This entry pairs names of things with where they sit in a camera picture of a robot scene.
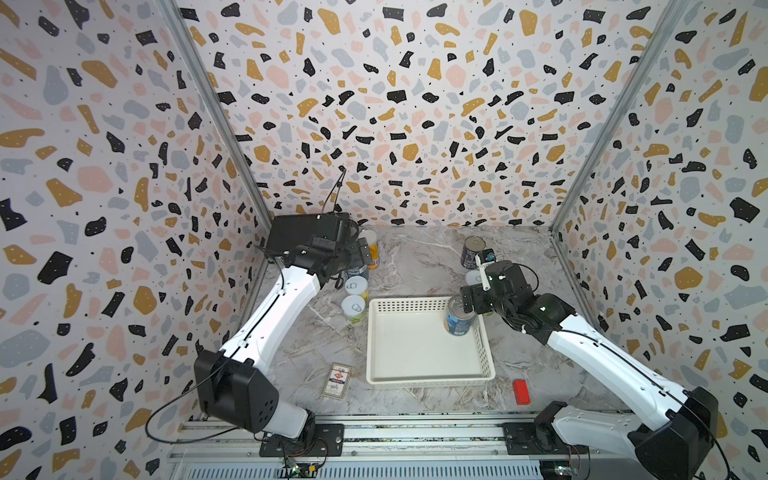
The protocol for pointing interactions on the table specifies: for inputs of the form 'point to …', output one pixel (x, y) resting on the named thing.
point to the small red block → (521, 392)
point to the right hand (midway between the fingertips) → (476, 287)
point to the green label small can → (353, 308)
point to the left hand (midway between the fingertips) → (356, 251)
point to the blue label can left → (358, 271)
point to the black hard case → (289, 231)
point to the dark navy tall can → (472, 246)
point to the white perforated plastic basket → (407, 344)
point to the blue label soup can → (458, 321)
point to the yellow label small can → (355, 284)
